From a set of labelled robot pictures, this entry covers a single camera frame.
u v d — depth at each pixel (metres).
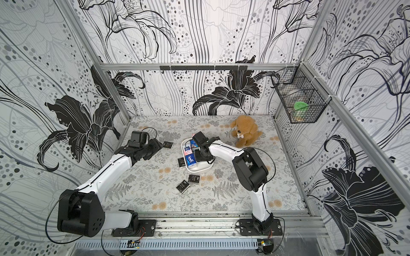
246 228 0.72
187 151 0.93
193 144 0.96
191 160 0.90
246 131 0.92
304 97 0.80
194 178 0.86
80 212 0.41
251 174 0.51
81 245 0.70
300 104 0.79
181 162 0.93
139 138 0.65
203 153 0.70
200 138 0.76
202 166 0.92
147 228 0.74
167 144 1.01
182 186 0.84
